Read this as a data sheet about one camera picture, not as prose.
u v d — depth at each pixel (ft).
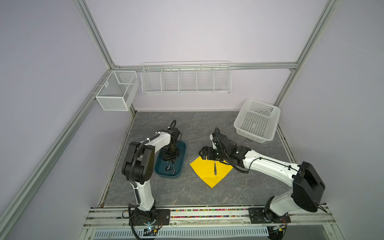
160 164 2.98
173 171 2.92
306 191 1.37
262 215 2.42
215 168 2.98
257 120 3.78
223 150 2.03
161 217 2.42
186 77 3.25
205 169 2.92
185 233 5.16
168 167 2.92
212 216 2.48
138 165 1.66
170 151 2.67
